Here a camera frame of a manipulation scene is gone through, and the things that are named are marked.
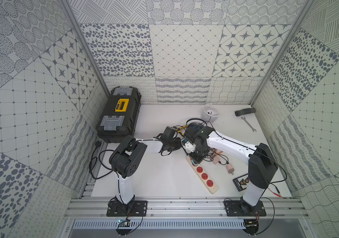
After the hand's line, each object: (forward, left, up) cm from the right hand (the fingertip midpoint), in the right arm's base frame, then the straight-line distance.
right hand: (199, 160), depth 82 cm
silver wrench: (+34, -42, -10) cm, 55 cm away
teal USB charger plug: (-1, +3, -3) cm, 4 cm away
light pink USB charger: (-2, -18, -5) cm, 19 cm away
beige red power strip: (-7, -4, -6) cm, 10 cm away
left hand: (+16, +11, -6) cm, 20 cm away
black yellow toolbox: (+23, +49, +11) cm, 56 cm away
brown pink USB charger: (+4, -11, -7) cm, 14 cm away
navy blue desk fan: (+29, 0, -4) cm, 29 cm away
